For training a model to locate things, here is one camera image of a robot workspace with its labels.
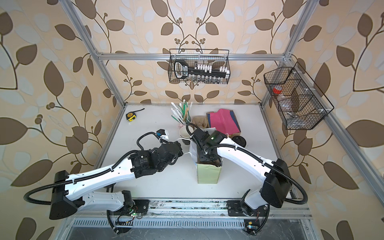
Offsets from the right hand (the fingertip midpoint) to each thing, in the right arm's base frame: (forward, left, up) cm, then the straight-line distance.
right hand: (206, 157), depth 78 cm
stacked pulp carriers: (+33, +1, -10) cm, 34 cm away
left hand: (+3, +12, +10) cm, 16 cm away
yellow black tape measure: (+40, +54, -9) cm, 68 cm away
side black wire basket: (+17, -48, +21) cm, 55 cm away
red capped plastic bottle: (+34, -44, +16) cm, 58 cm away
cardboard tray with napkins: (+29, -15, -6) cm, 33 cm away
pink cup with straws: (+29, +14, +2) cm, 32 cm away
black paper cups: (+17, +12, -3) cm, 21 cm away
